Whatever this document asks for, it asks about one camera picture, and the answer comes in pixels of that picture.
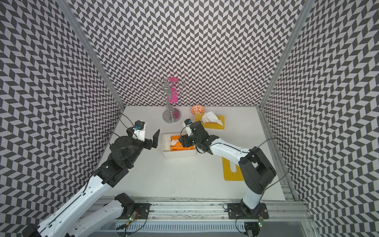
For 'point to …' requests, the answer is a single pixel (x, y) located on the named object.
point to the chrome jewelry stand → (171, 115)
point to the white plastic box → (166, 150)
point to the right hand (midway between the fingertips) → (184, 140)
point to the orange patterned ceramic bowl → (199, 109)
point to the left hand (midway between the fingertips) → (149, 129)
